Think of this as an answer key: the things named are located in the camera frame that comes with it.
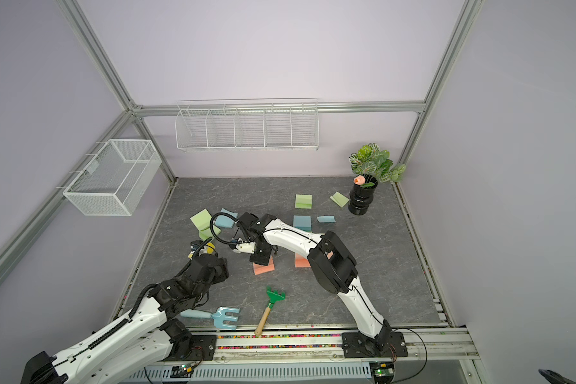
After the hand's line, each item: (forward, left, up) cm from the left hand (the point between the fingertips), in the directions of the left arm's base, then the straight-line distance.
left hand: (220, 265), depth 81 cm
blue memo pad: (+23, -31, -12) cm, 41 cm away
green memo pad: (+34, -32, -10) cm, 48 cm away
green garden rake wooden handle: (-9, -17, -10) cm, 22 cm away
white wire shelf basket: (+53, -10, +20) cm, 57 cm away
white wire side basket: (+28, +36, +17) cm, 49 cm away
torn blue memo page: (+23, -42, -10) cm, 48 cm away
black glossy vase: (+26, -56, 0) cm, 62 cm away
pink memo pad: (+1, -13, -8) cm, 15 cm away
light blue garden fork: (-14, +1, -10) cm, 17 cm away
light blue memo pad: (+23, +3, -7) cm, 24 cm away
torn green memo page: (+34, -49, -9) cm, 60 cm away
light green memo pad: (+26, +14, -10) cm, 31 cm away
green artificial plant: (+30, -59, +15) cm, 67 cm away
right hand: (+6, -13, -7) cm, 16 cm away
